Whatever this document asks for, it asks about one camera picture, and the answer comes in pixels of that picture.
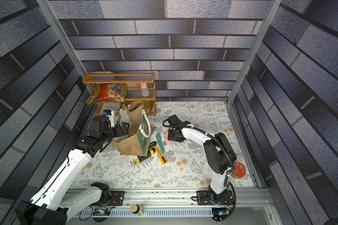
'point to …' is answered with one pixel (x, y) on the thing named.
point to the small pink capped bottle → (144, 89)
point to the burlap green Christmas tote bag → (136, 143)
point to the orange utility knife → (162, 156)
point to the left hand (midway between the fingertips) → (123, 124)
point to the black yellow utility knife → (151, 151)
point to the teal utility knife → (158, 137)
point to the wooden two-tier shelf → (123, 78)
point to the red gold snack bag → (108, 92)
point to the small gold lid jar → (136, 209)
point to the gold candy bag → (148, 106)
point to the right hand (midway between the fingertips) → (171, 137)
